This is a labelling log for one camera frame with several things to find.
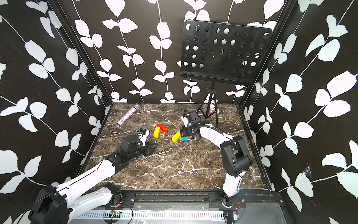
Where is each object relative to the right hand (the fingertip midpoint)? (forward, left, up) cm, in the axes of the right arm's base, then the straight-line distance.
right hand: (179, 130), depth 91 cm
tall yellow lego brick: (+3, +16, -7) cm, 18 cm away
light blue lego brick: (+5, 0, -8) cm, 9 cm away
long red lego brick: (+7, +13, -8) cm, 17 cm away
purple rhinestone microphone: (+20, +43, -8) cm, 48 cm away
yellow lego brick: (-1, +3, -8) cm, 9 cm away
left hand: (-11, +13, +3) cm, 18 cm away
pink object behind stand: (+25, -28, -8) cm, 38 cm away
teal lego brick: (-1, -4, -8) cm, 9 cm away
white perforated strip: (-45, +5, -10) cm, 47 cm away
